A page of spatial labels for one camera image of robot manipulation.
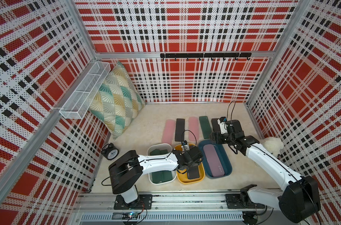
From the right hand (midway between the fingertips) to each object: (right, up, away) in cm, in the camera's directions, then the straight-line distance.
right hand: (218, 134), depth 84 cm
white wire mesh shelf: (-89, +20, +5) cm, 91 cm away
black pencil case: (-15, -22, -3) cm, 27 cm away
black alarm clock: (-66, -10, +1) cm, 67 cm away
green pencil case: (-36, -24, -5) cm, 43 cm away
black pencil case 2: (-23, -3, +15) cm, 28 cm away
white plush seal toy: (+26, -4, -10) cm, 29 cm away
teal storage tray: (+4, -14, +4) cm, 15 cm away
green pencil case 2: (-3, +3, +22) cm, 22 cm away
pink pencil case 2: (-12, +3, +24) cm, 27 cm away
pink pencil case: (-31, 0, +19) cm, 37 cm away
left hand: (-14, -15, 0) cm, 21 cm away
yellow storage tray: (-22, -24, -3) cm, 32 cm away
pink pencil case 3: (-1, -17, +3) cm, 18 cm away
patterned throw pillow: (-62, +21, +5) cm, 66 cm away
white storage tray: (-35, -9, +5) cm, 37 cm away
